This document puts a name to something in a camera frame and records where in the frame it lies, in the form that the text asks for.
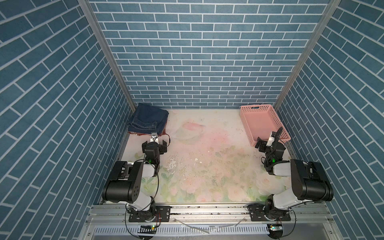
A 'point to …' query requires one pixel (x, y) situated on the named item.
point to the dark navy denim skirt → (148, 118)
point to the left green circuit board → (148, 229)
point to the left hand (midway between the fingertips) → (155, 140)
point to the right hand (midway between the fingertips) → (265, 137)
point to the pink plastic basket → (259, 120)
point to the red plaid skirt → (162, 133)
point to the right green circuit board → (275, 231)
